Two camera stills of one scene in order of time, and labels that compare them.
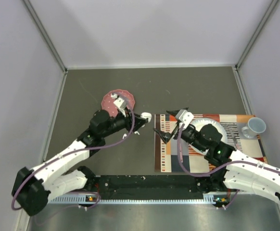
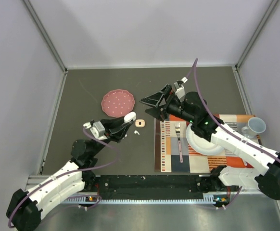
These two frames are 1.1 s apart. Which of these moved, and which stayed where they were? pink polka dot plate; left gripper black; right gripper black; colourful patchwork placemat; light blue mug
Moved: right gripper black; left gripper black
Stayed: pink polka dot plate; colourful patchwork placemat; light blue mug
